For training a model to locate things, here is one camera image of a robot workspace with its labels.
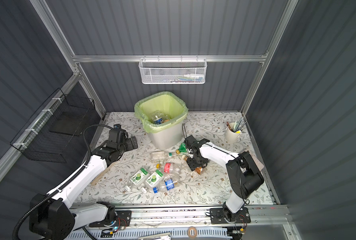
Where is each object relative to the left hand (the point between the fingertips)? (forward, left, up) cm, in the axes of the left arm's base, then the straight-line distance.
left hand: (128, 141), depth 84 cm
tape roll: (-41, -32, -16) cm, 55 cm away
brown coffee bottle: (-14, -39, -11) cm, 43 cm away
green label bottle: (-16, -5, -13) cm, 21 cm away
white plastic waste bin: (+4, -23, -3) cm, 23 cm away
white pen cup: (+7, -64, -8) cm, 65 cm away
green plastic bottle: (+3, -32, -15) cm, 35 cm away
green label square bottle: (-18, -14, -13) cm, 26 cm away
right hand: (-10, -40, -14) cm, 44 cm away
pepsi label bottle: (+17, -17, +2) cm, 24 cm away
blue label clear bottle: (-22, -22, -11) cm, 33 cm away
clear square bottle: (-1, -17, -16) cm, 23 cm away
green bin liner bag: (+26, -22, +7) cm, 34 cm away
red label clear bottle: (-12, -23, -12) cm, 28 cm away
